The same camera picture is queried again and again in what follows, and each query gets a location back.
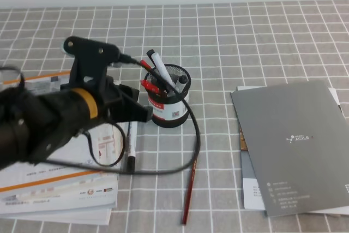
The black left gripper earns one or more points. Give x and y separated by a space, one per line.
117 103

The white marker round black cap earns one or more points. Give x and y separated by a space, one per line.
132 141

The red pencil with eraser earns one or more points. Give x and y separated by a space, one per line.
189 193

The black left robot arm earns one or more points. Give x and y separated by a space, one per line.
34 126

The black mesh pen holder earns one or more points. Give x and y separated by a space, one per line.
170 112

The red pen upper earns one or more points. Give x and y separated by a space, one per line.
149 69

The red marker low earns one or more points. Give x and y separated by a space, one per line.
150 87

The white marker small black cap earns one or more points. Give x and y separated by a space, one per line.
181 83

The grey white grid tablecloth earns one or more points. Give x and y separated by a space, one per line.
222 46

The white lower book stack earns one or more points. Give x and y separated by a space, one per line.
89 201

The grey Agilex brochure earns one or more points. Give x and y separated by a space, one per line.
297 140

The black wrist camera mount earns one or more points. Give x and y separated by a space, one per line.
91 60

